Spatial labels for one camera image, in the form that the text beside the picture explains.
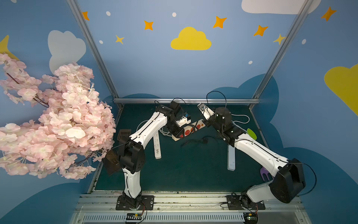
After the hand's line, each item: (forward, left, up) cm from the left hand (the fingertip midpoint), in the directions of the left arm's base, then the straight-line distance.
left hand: (180, 133), depth 85 cm
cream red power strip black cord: (+2, -6, +3) cm, 7 cm away
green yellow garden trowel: (+12, -54, -16) cm, 58 cm away
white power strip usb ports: (-2, +16, -15) cm, 22 cm away
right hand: (+10, -16, +14) cm, 23 cm away
